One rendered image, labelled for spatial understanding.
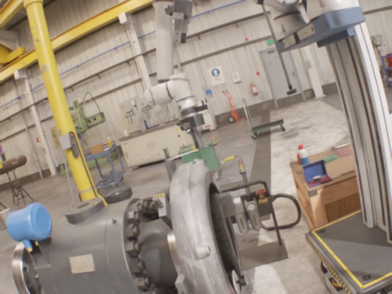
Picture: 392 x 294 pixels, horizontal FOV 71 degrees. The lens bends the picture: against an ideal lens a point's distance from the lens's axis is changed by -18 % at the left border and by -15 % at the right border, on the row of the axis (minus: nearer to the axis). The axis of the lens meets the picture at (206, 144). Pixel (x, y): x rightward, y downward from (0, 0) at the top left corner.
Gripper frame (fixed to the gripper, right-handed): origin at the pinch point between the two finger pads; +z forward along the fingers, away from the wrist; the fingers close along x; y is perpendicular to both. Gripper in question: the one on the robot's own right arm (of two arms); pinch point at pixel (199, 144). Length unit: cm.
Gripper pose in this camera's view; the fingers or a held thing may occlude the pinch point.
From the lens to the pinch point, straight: 149.0
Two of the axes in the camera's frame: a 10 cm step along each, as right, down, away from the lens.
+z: 2.9, 9.5, 0.7
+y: -8.1, 2.9, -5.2
